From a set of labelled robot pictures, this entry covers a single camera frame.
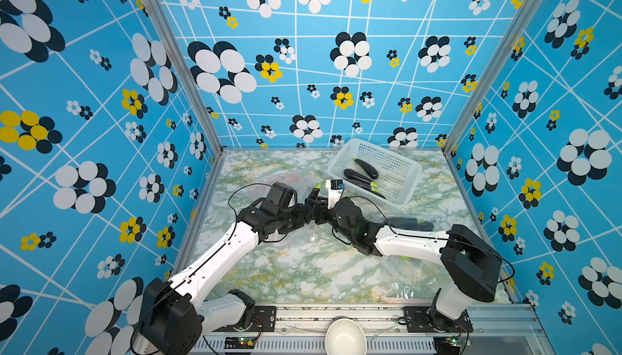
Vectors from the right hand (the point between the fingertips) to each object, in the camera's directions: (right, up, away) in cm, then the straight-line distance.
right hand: (313, 199), depth 81 cm
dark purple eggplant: (+38, -11, +13) cm, 41 cm away
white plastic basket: (+26, +8, +26) cm, 38 cm away
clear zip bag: (-4, +2, +3) cm, 5 cm away
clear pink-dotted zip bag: (+33, -28, +2) cm, 43 cm away
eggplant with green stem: (0, +2, +1) cm, 2 cm away
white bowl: (+9, -39, -11) cm, 41 cm away
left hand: (0, -5, -2) cm, 6 cm away
